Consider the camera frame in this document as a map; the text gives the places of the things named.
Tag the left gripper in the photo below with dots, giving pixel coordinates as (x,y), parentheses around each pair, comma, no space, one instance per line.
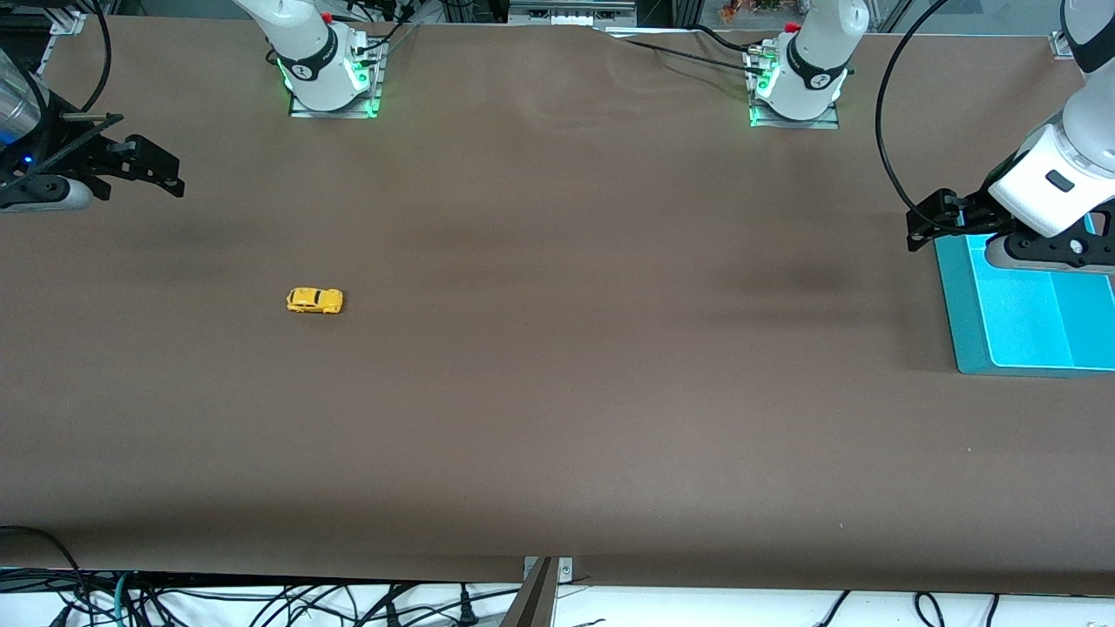
(977,209)

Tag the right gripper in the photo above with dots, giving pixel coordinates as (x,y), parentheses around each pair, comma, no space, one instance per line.
(77,153)

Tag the yellow beetle toy car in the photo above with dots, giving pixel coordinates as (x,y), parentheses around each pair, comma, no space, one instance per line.
(314,300)

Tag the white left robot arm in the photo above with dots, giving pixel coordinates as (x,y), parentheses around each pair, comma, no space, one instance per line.
(814,61)

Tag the teal plastic bin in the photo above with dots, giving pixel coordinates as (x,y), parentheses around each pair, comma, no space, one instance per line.
(1019,322)

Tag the grey power strip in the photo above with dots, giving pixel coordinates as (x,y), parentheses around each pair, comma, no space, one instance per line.
(571,12)

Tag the black power plug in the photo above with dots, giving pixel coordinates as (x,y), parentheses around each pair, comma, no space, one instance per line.
(392,616)
(466,610)

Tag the grey metal table leg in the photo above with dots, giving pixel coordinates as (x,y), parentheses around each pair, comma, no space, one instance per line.
(533,605)

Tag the aluminium corner bracket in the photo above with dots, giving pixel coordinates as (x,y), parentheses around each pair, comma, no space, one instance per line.
(68,22)
(1061,45)

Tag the small metal table bracket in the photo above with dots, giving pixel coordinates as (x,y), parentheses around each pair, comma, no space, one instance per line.
(566,570)

